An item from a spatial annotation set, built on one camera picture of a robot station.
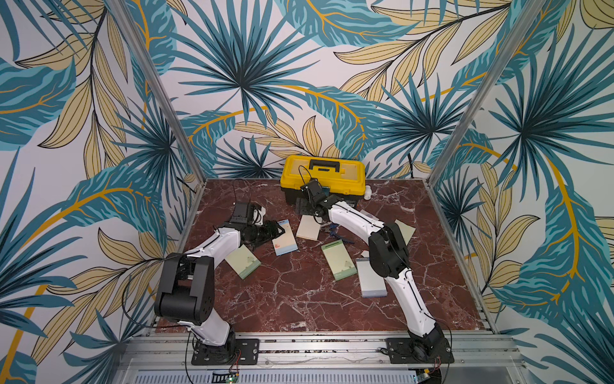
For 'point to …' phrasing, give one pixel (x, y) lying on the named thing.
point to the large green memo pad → (339, 259)
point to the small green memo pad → (244, 262)
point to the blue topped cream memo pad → (286, 242)
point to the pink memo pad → (368, 214)
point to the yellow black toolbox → (342, 178)
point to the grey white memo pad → (372, 284)
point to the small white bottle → (368, 194)
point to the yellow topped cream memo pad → (308, 228)
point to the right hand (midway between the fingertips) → (305, 204)
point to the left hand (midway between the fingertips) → (278, 235)
